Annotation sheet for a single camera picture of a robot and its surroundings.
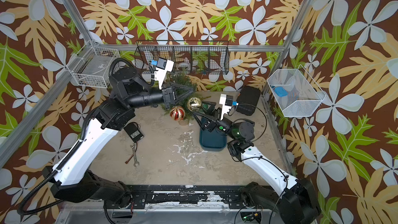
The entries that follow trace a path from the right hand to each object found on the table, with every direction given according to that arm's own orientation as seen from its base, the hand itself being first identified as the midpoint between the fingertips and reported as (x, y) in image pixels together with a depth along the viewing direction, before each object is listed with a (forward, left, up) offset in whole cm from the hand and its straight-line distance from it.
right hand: (195, 110), depth 57 cm
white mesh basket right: (+20, -57, -12) cm, 61 cm away
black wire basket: (+45, +4, -6) cm, 46 cm away
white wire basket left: (+37, +60, -6) cm, 70 cm away
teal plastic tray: (+9, -12, -42) cm, 44 cm away
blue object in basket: (+25, -47, -15) cm, 56 cm away
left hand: (0, +1, +11) cm, 11 cm away
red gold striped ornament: (+7, +9, -11) cm, 16 cm away
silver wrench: (-5, +34, -41) cm, 54 cm away
